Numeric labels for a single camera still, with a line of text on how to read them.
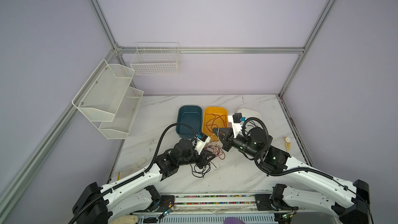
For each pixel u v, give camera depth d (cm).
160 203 66
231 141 58
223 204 75
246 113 105
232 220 70
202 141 65
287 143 93
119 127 93
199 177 81
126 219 69
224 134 60
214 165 80
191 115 105
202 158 64
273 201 66
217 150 71
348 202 40
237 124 55
